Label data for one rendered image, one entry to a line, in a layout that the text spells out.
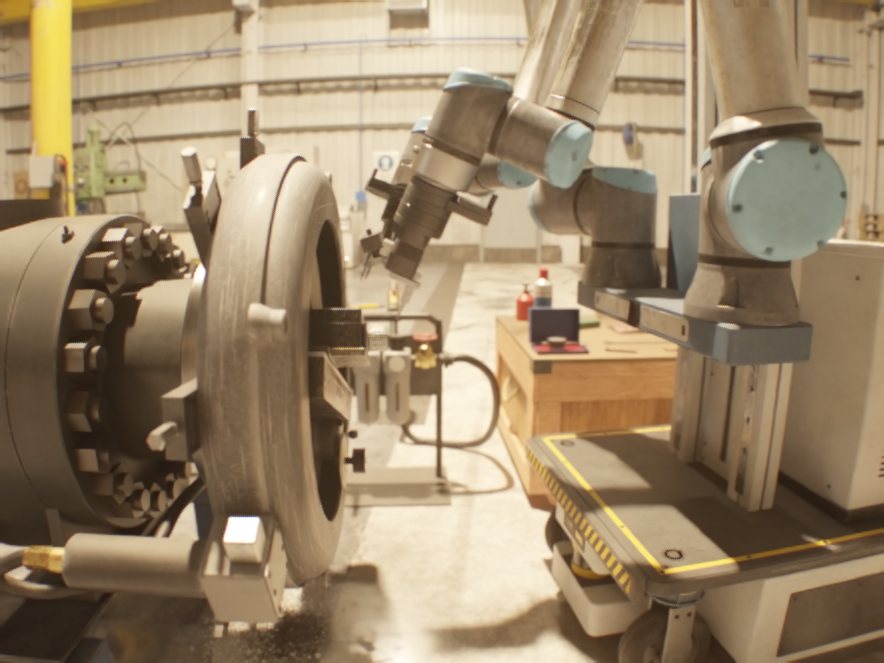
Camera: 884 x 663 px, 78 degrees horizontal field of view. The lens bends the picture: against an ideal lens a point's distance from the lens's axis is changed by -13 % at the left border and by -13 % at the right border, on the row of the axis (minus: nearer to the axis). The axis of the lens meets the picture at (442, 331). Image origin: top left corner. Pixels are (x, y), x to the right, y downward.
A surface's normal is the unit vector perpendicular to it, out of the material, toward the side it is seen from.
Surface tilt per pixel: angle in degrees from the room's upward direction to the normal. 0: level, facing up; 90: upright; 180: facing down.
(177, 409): 86
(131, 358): 68
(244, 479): 98
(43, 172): 90
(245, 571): 23
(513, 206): 90
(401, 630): 0
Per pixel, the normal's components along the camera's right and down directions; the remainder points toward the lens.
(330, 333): 0.05, -0.23
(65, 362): 0.05, 0.00
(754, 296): -0.21, -0.17
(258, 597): 0.05, 0.55
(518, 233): -0.06, 0.18
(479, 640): 0.00, -0.98
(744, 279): -0.43, -0.18
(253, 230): 0.06, -0.52
